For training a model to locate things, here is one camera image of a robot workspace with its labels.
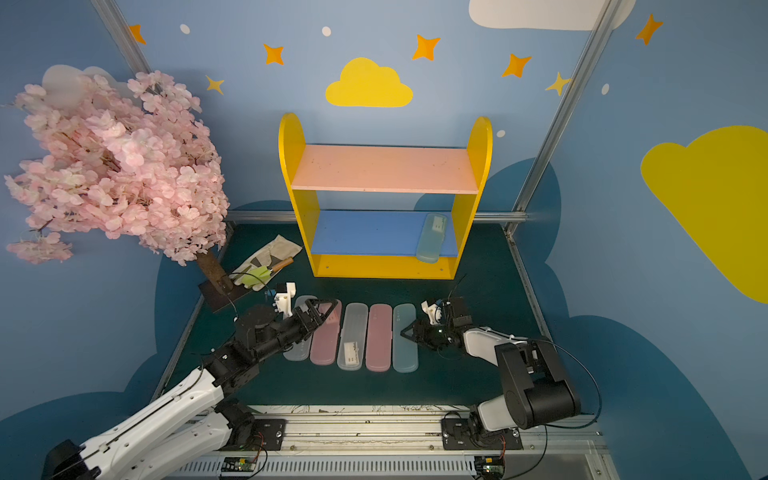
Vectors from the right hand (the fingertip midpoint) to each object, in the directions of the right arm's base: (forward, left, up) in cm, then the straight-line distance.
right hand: (411, 332), depth 90 cm
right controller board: (-32, -20, -6) cm, 38 cm away
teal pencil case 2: (+29, -6, +11) cm, 32 cm away
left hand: (-3, +21, +20) cm, 29 cm away
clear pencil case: (-5, +18, -1) cm, 19 cm away
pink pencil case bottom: (-1, +10, -2) cm, 10 cm away
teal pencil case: (-5, +2, -1) cm, 6 cm away
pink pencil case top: (-5, +25, +2) cm, 26 cm away
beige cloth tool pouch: (+31, +53, -2) cm, 61 cm away
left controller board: (-35, +41, -3) cm, 55 cm away
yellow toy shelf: (+24, +11, +13) cm, 30 cm away
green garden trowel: (+21, +54, -2) cm, 58 cm away
